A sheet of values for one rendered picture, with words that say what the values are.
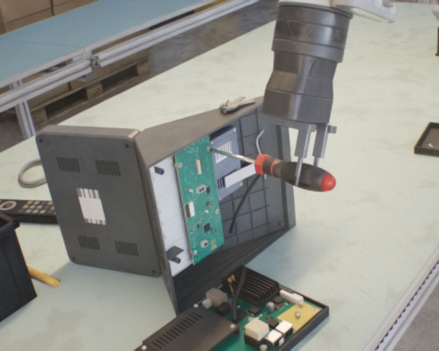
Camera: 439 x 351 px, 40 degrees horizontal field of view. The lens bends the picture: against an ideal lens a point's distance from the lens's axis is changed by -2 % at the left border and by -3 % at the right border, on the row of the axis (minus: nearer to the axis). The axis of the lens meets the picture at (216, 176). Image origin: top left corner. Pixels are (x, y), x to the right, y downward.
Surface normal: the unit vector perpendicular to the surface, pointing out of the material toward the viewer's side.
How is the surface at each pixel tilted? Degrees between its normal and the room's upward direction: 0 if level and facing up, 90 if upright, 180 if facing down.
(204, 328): 0
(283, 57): 77
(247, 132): 90
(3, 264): 90
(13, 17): 90
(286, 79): 46
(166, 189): 90
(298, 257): 0
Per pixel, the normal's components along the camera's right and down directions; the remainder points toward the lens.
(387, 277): -0.12, -0.88
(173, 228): 0.73, 0.23
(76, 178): -0.38, 0.47
